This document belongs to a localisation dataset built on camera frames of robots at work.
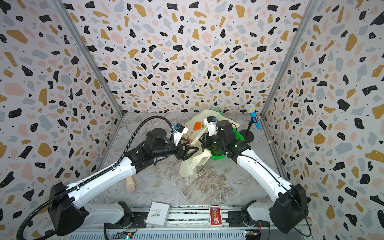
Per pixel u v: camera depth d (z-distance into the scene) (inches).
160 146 22.6
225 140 23.0
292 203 15.4
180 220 29.9
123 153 19.5
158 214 28.1
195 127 31.4
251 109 35.4
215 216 29.3
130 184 32.2
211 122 26.8
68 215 14.8
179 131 24.3
